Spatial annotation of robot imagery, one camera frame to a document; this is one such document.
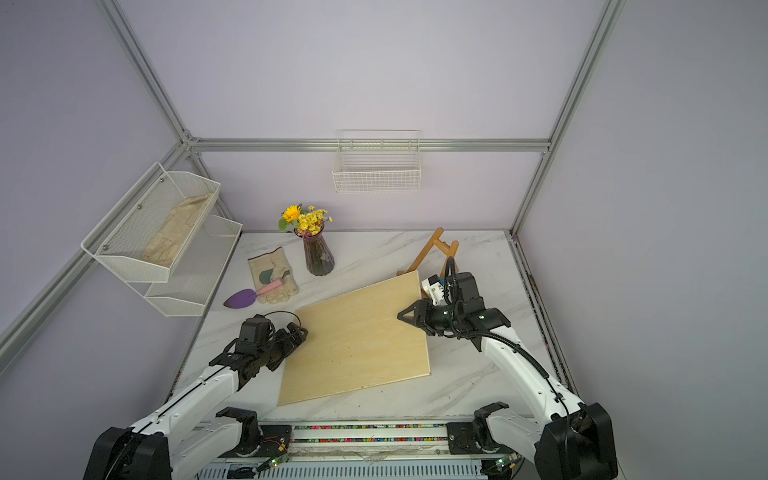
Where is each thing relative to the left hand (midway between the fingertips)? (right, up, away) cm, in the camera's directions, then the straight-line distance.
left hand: (300, 346), depth 88 cm
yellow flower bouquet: (+2, +37, +2) cm, 38 cm away
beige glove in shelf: (-31, +31, -11) cm, 45 cm away
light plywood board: (+17, +3, -4) cm, 18 cm away
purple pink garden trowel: (-23, +12, +14) cm, 30 cm away
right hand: (+31, +10, -12) cm, 34 cm away
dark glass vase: (+2, +26, +13) cm, 30 cm away
